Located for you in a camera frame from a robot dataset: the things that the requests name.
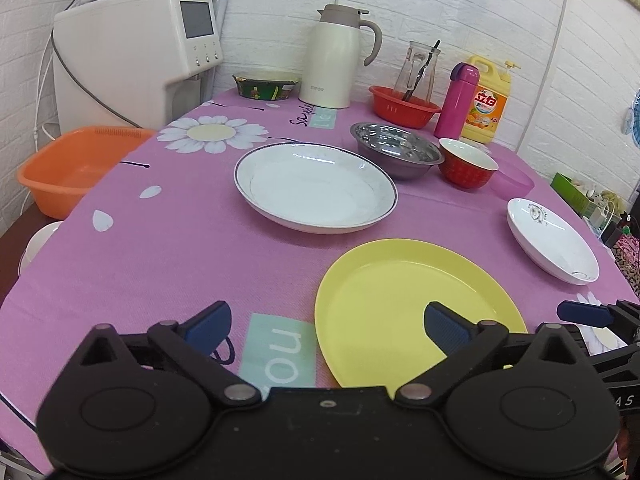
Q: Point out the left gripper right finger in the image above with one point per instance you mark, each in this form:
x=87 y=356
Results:
x=469 y=348

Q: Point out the green patterned paper bowl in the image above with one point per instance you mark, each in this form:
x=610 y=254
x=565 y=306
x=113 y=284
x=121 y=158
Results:
x=265 y=85

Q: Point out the stainless steel bowl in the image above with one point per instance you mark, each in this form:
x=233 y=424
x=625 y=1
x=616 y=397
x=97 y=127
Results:
x=402 y=154

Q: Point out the purple plastic bowl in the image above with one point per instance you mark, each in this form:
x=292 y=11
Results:
x=510 y=182

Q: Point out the yellow dish soap bottle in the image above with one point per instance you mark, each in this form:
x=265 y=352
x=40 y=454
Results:
x=489 y=100

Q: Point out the yellow plastic plate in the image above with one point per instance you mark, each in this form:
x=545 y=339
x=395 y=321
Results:
x=370 y=304

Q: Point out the red plastic basket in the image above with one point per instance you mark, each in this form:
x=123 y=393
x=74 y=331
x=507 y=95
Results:
x=414 y=114

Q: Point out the green box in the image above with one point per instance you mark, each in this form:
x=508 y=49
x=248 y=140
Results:
x=570 y=193

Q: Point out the pink floral tablecloth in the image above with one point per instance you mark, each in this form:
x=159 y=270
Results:
x=166 y=233

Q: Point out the black stirring stick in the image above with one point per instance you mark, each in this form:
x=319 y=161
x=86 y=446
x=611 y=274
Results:
x=421 y=72

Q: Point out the white bowl beside table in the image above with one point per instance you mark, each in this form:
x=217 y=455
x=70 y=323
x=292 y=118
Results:
x=35 y=244

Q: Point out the white floral ceramic plate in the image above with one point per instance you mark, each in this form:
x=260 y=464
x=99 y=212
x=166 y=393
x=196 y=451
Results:
x=551 y=242

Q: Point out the red white ceramic bowl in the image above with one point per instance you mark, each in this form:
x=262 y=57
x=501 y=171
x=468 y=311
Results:
x=465 y=166

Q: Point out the large white rimmed plate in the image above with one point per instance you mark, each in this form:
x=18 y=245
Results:
x=315 y=188

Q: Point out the white water dispenser machine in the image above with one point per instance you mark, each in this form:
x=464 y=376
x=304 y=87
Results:
x=133 y=63

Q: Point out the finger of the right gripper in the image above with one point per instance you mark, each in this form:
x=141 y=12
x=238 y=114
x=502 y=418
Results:
x=584 y=314

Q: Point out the glass pitcher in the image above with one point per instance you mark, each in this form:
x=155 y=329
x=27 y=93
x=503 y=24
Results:
x=415 y=57

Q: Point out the cream thermos jug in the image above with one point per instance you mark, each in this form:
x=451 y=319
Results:
x=333 y=56

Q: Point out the orange plastic basin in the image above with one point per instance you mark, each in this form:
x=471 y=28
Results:
x=63 y=172

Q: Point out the pink thermos bottle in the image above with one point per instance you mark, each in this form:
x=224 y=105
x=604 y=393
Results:
x=464 y=79

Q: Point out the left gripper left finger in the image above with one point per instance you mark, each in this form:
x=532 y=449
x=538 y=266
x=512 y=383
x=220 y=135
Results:
x=201 y=349

